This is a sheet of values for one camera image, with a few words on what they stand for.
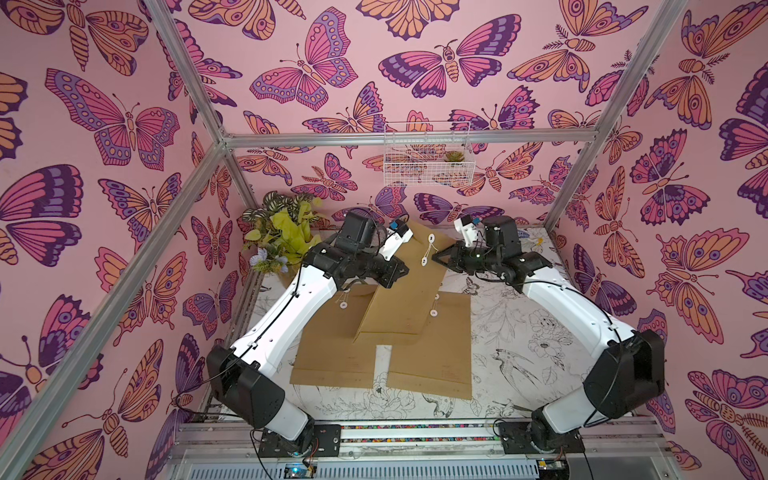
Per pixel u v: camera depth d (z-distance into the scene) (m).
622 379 0.42
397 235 0.64
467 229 0.75
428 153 0.95
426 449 0.73
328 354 0.88
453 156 0.92
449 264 0.72
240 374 0.40
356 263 0.54
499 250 0.62
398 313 0.70
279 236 0.88
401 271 0.65
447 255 0.74
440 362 0.85
